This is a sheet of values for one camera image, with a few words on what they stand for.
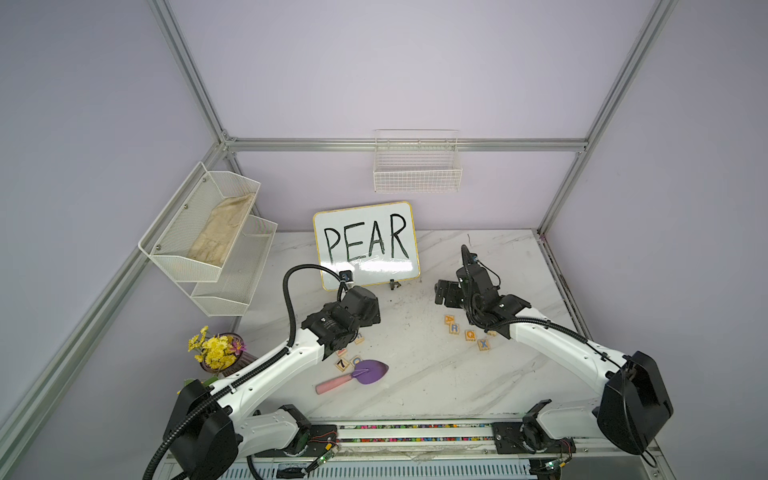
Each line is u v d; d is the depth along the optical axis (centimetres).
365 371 83
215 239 77
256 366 45
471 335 91
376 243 101
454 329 93
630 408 40
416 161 95
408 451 73
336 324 58
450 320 93
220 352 64
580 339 48
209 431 39
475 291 63
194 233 77
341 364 86
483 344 89
